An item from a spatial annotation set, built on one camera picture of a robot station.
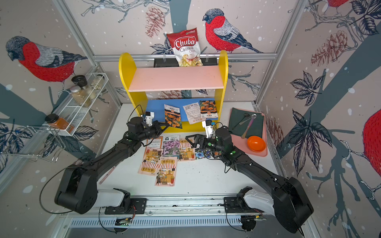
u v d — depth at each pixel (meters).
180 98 1.23
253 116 1.10
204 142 0.67
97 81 0.86
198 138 0.67
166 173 0.84
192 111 0.96
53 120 0.59
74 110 0.76
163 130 0.79
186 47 0.83
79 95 0.71
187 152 0.92
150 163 0.88
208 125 0.70
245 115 1.11
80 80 0.74
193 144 0.67
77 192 0.42
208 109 0.98
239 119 1.11
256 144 0.93
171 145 0.95
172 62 0.92
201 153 0.92
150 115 0.79
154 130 0.74
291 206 0.38
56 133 0.61
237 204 0.68
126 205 0.66
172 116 0.89
